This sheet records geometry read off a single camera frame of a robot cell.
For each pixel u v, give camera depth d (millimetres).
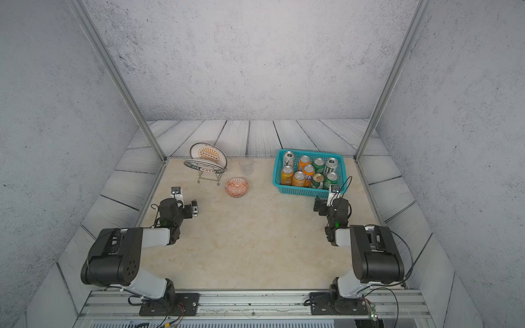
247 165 1116
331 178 969
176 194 822
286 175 1004
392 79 875
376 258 451
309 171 1011
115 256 457
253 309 726
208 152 1044
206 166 961
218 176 1078
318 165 1035
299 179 984
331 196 821
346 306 668
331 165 988
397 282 442
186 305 729
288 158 1020
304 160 1046
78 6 696
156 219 726
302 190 988
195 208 889
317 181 969
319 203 851
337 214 713
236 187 1050
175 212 761
